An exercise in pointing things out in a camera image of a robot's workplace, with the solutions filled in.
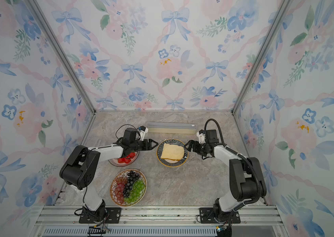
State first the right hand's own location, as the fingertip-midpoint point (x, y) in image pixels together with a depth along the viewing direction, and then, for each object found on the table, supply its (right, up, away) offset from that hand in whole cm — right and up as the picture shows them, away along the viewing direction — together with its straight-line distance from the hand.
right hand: (191, 147), depth 93 cm
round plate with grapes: (-41, -14, -7) cm, 44 cm away
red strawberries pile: (-40, -7, -3) cm, 40 cm away
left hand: (-22, +2, 0) cm, 22 cm away
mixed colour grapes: (-36, -20, -14) cm, 43 cm away
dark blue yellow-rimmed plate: (-13, -9, -3) cm, 16 cm away
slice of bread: (-12, -3, 0) cm, 12 cm away
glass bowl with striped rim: (-47, -8, -3) cm, 48 cm away
